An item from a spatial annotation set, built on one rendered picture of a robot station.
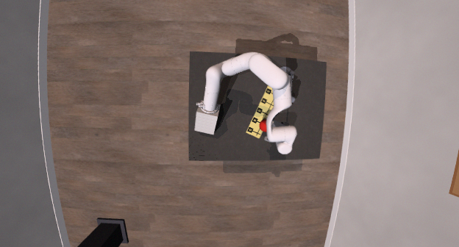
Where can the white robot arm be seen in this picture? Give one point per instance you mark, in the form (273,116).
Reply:
(268,72)

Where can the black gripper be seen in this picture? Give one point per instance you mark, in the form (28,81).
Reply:
(276,123)

